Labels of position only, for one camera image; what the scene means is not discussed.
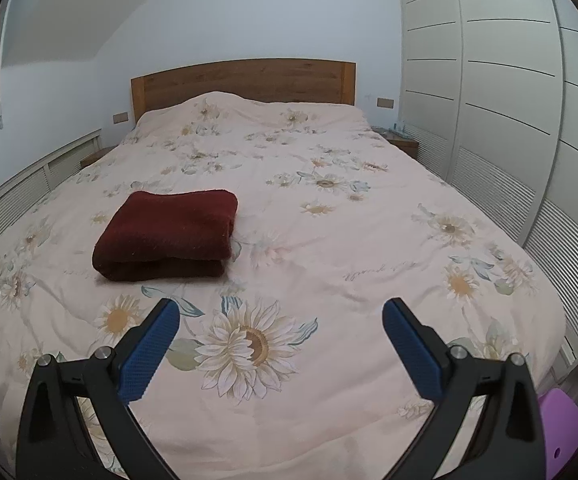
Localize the left wall switch plate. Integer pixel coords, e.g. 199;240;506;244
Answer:
112;113;129;125

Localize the white louvered wardrobe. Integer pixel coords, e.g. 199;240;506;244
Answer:
399;0;578;380

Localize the right wooden nightstand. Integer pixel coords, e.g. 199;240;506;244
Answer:
371;126;419;159

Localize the wooden nightstand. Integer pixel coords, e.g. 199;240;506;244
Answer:
80;146;114;169
371;126;419;159

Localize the right wall switch plate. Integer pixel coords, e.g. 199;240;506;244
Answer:
376;98;394;110

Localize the dark red knitted sweater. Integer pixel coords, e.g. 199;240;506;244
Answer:
92;190;238;282

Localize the floral pink duvet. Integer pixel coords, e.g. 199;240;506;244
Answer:
0;92;566;479

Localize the wall switch plate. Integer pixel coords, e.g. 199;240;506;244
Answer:
112;113;129;125
376;98;394;110

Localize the purple plastic stool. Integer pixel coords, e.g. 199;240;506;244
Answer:
538;388;578;480

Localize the left wooden nightstand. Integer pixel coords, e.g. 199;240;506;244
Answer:
80;146;114;169

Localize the wooden headboard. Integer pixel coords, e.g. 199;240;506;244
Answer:
131;58;356;120

